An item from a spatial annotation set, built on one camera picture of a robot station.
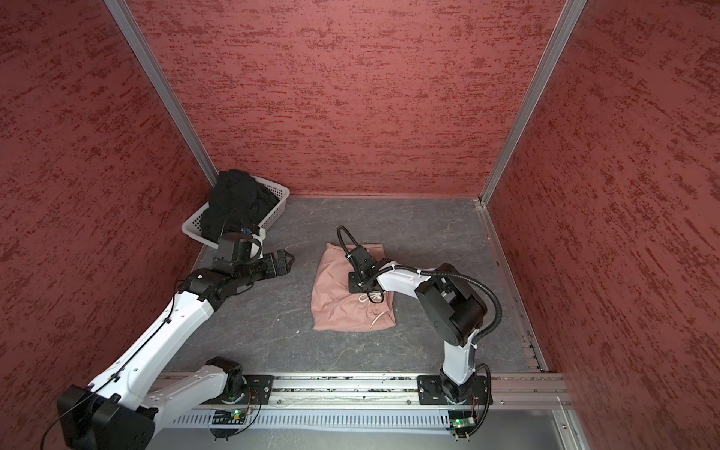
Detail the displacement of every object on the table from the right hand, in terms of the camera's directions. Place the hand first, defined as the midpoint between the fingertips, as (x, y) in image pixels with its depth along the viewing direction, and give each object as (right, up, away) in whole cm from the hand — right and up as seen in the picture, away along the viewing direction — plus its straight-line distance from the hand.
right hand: (355, 289), depth 93 cm
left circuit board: (-32, -28, -22) cm, 48 cm away
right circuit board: (+29, -29, -23) cm, 47 cm away
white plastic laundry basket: (-61, +21, +6) cm, 65 cm away
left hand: (-21, +10, -14) cm, 27 cm away
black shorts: (-48, +32, +17) cm, 60 cm away
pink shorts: (-6, -4, -8) cm, 11 cm away
